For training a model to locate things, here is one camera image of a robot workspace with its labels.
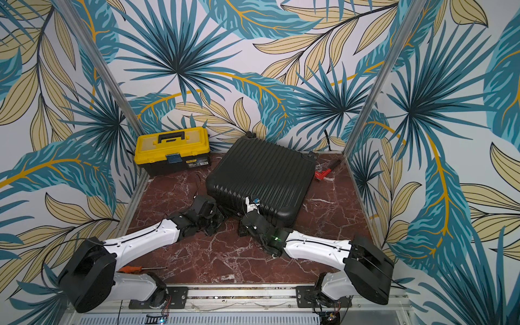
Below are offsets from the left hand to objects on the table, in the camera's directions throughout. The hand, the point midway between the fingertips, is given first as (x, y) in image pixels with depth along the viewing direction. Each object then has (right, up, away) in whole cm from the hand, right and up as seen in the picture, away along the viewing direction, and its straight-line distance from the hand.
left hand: (230, 220), depth 84 cm
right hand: (+4, +2, -4) cm, 6 cm away
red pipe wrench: (+45, +18, +25) cm, 55 cm away
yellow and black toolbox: (-33, +30, +14) cm, 46 cm away
